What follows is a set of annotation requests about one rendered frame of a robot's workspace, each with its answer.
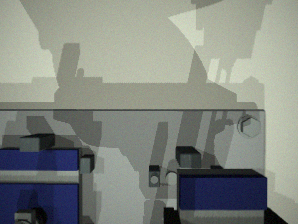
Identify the blue rectangular block with slot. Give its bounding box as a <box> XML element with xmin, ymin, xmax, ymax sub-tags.
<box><xmin>177</xmin><ymin>169</ymin><xmax>267</xmax><ymax>224</ymax></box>
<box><xmin>0</xmin><ymin>147</ymin><xmax>83</xmax><ymax>224</ymax></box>

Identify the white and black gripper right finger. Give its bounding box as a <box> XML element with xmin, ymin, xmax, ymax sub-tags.
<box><xmin>264</xmin><ymin>207</ymin><xmax>288</xmax><ymax>224</ymax></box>

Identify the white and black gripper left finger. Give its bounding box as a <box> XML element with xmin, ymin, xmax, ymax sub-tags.
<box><xmin>164</xmin><ymin>207</ymin><xmax>181</xmax><ymax>224</ymax></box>

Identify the toggle clamp with red handle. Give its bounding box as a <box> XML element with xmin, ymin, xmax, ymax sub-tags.
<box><xmin>15</xmin><ymin>207</ymin><xmax>47</xmax><ymax>224</ymax></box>

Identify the light grey fixture plate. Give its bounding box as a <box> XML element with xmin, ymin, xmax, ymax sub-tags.
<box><xmin>0</xmin><ymin>109</ymin><xmax>265</xmax><ymax>224</ymax></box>

